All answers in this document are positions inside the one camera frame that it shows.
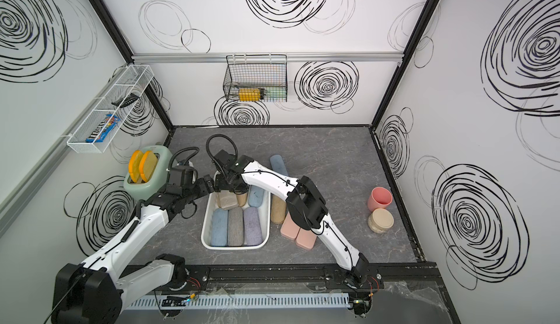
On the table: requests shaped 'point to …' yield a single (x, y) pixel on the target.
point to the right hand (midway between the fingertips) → (225, 187)
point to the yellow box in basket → (249, 94)
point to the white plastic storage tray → (265, 217)
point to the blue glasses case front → (256, 196)
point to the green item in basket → (275, 93)
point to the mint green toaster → (144, 190)
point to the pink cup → (379, 198)
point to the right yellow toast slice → (147, 164)
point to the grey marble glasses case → (227, 200)
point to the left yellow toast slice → (133, 165)
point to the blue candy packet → (109, 127)
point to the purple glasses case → (254, 235)
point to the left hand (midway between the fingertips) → (204, 183)
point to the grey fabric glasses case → (235, 231)
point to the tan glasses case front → (242, 199)
